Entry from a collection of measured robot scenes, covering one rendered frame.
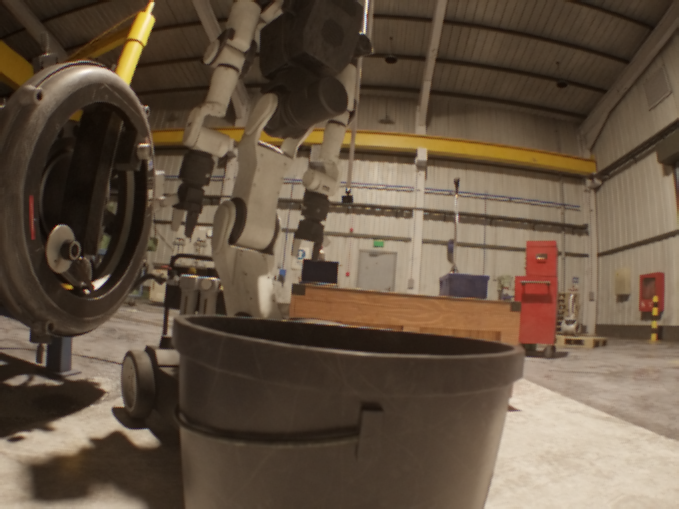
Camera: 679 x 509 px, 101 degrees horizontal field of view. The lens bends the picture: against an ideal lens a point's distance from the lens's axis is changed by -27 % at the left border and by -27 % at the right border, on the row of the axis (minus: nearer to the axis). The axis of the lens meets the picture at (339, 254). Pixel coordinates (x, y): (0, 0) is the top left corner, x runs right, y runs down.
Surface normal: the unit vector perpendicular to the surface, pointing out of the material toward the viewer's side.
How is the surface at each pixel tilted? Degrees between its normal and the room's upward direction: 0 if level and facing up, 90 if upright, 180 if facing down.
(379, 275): 90
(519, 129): 90
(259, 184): 100
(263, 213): 86
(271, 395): 93
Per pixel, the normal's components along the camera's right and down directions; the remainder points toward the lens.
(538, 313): -0.56, -0.16
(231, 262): 0.72, -0.03
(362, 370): -0.08, -0.15
